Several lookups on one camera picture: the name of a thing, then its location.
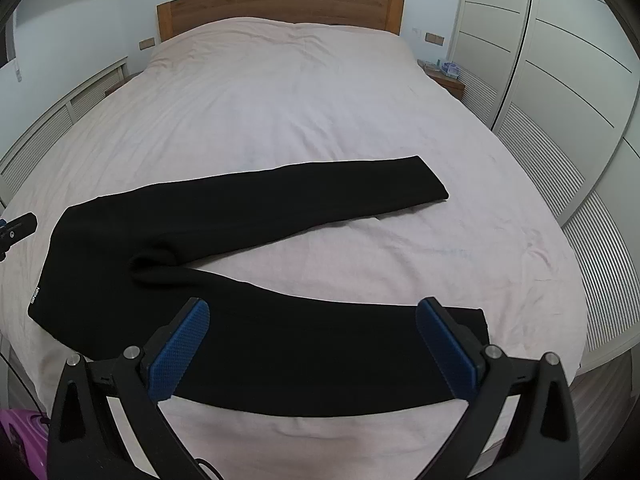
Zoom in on black pants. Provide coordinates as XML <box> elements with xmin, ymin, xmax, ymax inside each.
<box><xmin>27</xmin><ymin>155</ymin><xmax>490</xmax><ymax>418</ymax></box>

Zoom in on pink object on floor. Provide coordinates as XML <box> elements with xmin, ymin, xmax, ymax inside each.
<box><xmin>1</xmin><ymin>410</ymin><xmax>50</xmax><ymax>480</ymax></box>

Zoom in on white radiator cover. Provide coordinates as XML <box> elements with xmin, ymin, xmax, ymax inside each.
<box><xmin>1</xmin><ymin>56</ymin><xmax>128</xmax><ymax>207</ymax></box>

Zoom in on wooden headboard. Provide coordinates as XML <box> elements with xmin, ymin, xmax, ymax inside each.
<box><xmin>156</xmin><ymin>0</ymin><xmax>405</xmax><ymax>41</ymax></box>

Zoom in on wooden nightstand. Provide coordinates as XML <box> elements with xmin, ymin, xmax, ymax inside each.
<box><xmin>418</xmin><ymin>60</ymin><xmax>465</xmax><ymax>101</ymax></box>

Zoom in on items on nightstand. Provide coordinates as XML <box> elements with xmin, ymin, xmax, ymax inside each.
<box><xmin>424</xmin><ymin>61</ymin><xmax>460</xmax><ymax>79</ymax></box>

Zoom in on white louvered wardrobe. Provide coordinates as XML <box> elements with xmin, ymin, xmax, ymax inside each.
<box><xmin>449</xmin><ymin>0</ymin><xmax>639</xmax><ymax>372</ymax></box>

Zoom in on black cable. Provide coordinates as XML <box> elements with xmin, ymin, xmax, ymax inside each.
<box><xmin>192</xmin><ymin>456</ymin><xmax>224</xmax><ymax>480</ymax></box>

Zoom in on wooden wall switch plate left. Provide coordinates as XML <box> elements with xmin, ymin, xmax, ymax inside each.
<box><xmin>138</xmin><ymin>37</ymin><xmax>155</xmax><ymax>51</ymax></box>

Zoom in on wooden wall switch plate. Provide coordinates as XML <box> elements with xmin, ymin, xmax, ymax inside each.
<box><xmin>425</xmin><ymin>32</ymin><xmax>445</xmax><ymax>46</ymax></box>
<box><xmin>138</xmin><ymin>37</ymin><xmax>155</xmax><ymax>51</ymax></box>

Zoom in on wooden wall switch plate right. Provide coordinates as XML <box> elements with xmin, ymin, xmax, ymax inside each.
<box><xmin>425</xmin><ymin>32</ymin><xmax>445</xmax><ymax>46</ymax></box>

